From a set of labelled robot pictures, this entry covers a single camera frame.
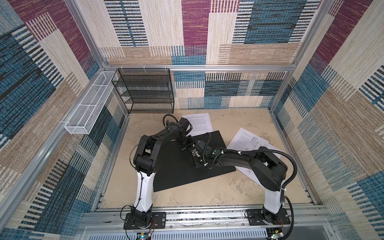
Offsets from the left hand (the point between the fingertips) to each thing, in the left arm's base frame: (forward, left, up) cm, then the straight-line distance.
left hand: (194, 147), depth 96 cm
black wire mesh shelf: (+40, +35, +14) cm, 55 cm away
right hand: (-11, -1, -3) cm, 11 cm away
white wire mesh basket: (-4, +50, +32) cm, 59 cm away
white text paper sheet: (+23, -6, -4) cm, 24 cm away
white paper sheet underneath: (+7, -35, -4) cm, 35 cm away
